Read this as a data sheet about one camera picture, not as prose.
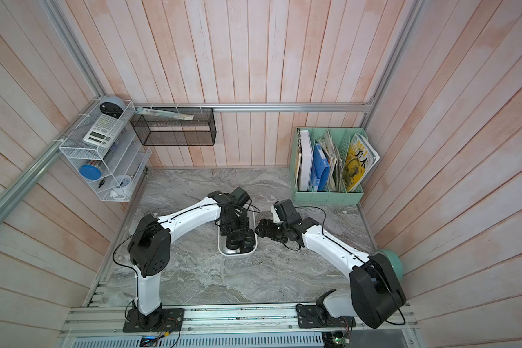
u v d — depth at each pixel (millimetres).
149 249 490
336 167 937
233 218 734
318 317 649
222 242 893
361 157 976
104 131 777
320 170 944
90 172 765
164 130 1077
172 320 730
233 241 858
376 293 417
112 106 814
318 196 1006
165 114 906
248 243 876
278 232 731
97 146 746
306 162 920
